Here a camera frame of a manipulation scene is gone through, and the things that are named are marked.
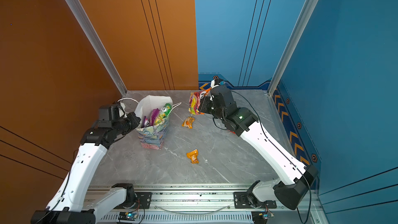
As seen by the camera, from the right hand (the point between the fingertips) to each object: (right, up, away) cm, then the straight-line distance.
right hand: (200, 100), depth 69 cm
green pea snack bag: (-18, -6, +9) cm, 21 cm away
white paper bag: (-23, -18, +8) cm, 31 cm away
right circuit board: (+28, -54, +2) cm, 61 cm away
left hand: (-29, -8, +8) cm, 31 cm away
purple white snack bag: (-31, -12, +16) cm, 37 cm away
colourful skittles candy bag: (-3, 0, +5) cm, 6 cm away
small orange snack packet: (-9, -14, +31) cm, 35 cm away
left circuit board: (-34, -53, +2) cm, 63 cm away
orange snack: (-4, -31, +18) cm, 36 cm away
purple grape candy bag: (-27, -7, +22) cm, 36 cm away
